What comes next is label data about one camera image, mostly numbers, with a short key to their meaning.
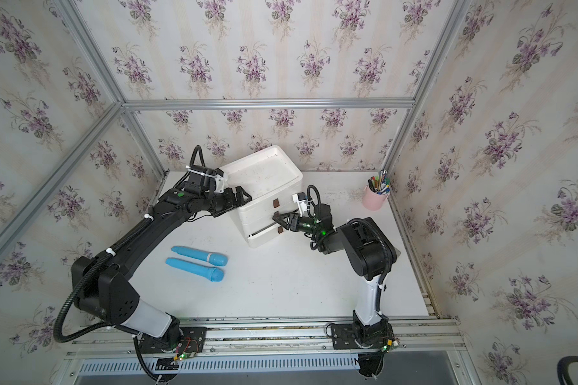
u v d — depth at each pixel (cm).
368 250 53
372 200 104
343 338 73
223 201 72
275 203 84
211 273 83
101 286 41
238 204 72
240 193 73
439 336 76
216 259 87
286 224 83
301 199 86
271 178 87
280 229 94
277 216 89
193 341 73
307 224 82
